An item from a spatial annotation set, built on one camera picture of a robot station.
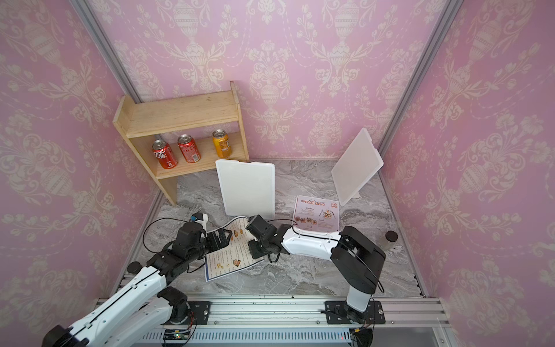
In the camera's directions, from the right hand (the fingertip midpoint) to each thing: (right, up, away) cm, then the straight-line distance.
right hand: (253, 250), depth 84 cm
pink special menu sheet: (+27, +11, +16) cm, 34 cm away
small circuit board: (-24, -24, -12) cm, 36 cm away
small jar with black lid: (+52, +6, -3) cm, 53 cm away
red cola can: (-34, +38, -2) cm, 50 cm away
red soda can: (-26, +40, +1) cm, 47 cm away
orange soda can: (-13, +42, +1) cm, 44 cm away
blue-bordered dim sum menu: (-7, -4, +3) cm, 9 cm away
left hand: (-10, +6, -2) cm, 12 cm away
